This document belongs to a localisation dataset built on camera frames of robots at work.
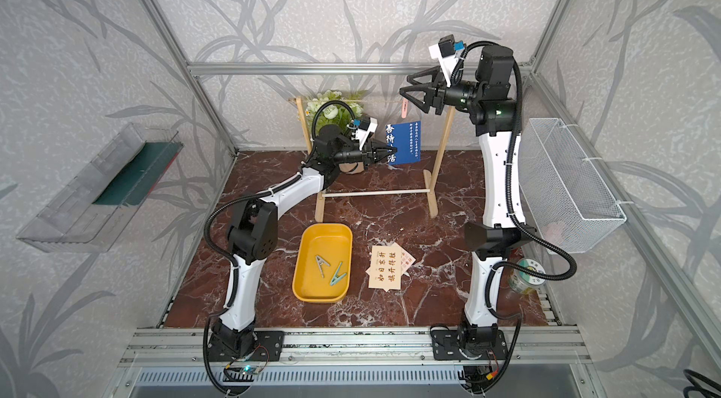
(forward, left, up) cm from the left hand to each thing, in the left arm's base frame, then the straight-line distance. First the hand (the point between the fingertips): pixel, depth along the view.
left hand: (393, 152), depth 80 cm
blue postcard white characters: (+2, -4, +4) cm, 6 cm away
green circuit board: (-50, +40, -32) cm, 72 cm away
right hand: (0, -2, +22) cm, 22 cm away
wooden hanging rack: (+9, -16, -25) cm, 31 cm away
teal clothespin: (-26, +17, -28) cm, 42 cm away
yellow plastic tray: (-15, +19, -28) cm, 37 cm away
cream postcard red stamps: (-21, -5, -28) cm, 35 cm away
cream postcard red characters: (-24, +2, -29) cm, 37 cm away
